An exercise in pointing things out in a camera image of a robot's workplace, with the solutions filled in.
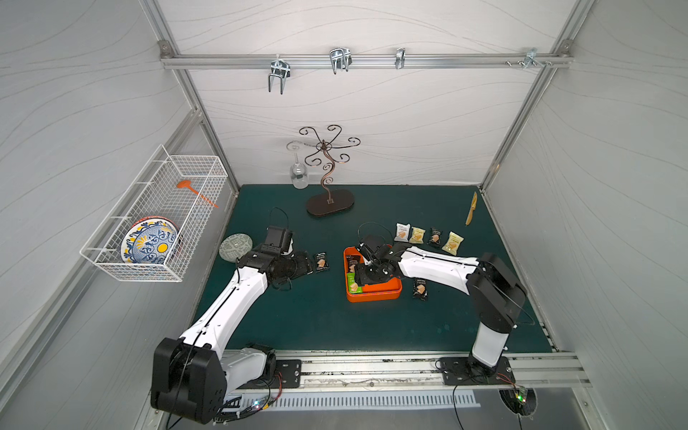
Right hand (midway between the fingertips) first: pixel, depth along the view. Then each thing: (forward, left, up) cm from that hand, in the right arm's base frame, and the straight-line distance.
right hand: (360, 276), depth 89 cm
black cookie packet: (+19, -29, -3) cm, 35 cm away
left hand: (-2, +17, +8) cm, 19 cm away
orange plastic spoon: (+14, +52, +28) cm, 61 cm away
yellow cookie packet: (+20, -22, -4) cm, 30 cm away
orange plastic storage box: (-4, -10, 0) cm, 11 cm away
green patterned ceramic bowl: (+11, +48, -1) cm, 49 cm away
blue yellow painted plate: (-8, +50, +31) cm, 59 cm away
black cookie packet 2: (-2, -20, -3) cm, 21 cm away
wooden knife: (+39, -49, -5) cm, 63 cm away
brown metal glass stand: (+33, +17, -1) cm, 38 cm away
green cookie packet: (-4, +2, +1) cm, 4 cm away
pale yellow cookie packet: (+17, -35, -4) cm, 40 cm away
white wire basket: (+6, +55, +32) cm, 64 cm away
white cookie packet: (+21, -16, -3) cm, 27 cm away
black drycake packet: (+6, +15, -3) cm, 16 cm away
